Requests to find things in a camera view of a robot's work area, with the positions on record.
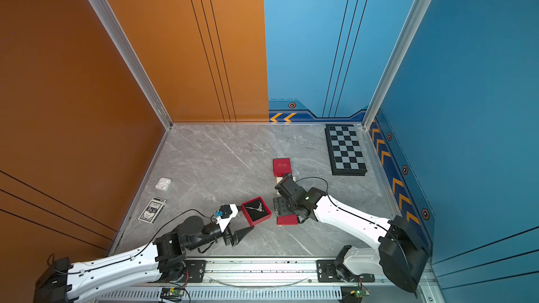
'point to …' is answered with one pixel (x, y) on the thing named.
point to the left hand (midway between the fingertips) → (248, 215)
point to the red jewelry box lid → (281, 166)
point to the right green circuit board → (361, 293)
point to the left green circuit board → (173, 294)
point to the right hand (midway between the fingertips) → (283, 204)
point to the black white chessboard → (344, 151)
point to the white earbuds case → (163, 184)
